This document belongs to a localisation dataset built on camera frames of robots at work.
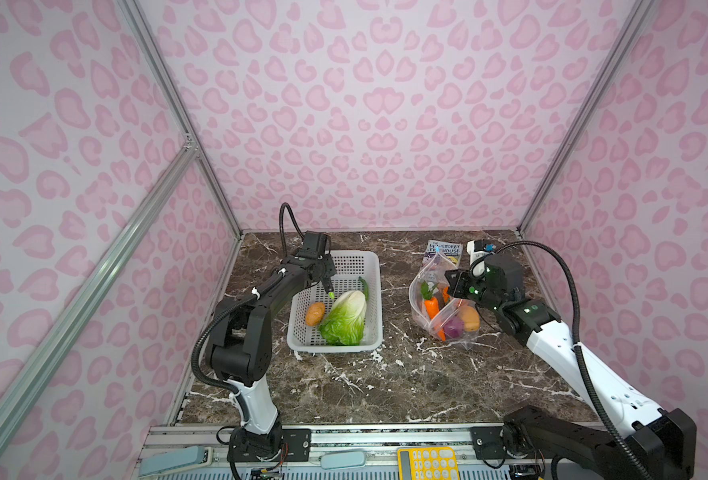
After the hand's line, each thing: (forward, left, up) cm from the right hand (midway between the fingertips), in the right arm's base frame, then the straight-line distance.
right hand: (446, 270), depth 77 cm
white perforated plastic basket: (+16, +27, -20) cm, 37 cm away
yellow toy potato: (-3, +36, -18) cm, 41 cm away
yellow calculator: (-39, +6, -23) cm, 45 cm away
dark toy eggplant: (+10, +22, -23) cm, 33 cm away
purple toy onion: (-7, -5, -18) cm, 20 cm away
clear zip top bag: (-10, +1, -3) cm, 10 cm away
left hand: (+12, +33, -12) cm, 37 cm away
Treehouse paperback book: (+3, +1, +2) cm, 4 cm away
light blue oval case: (-39, +25, -23) cm, 51 cm away
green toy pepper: (+2, +31, -15) cm, 35 cm away
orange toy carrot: (-2, +2, -14) cm, 14 cm away
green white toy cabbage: (-8, +27, -16) cm, 32 cm away
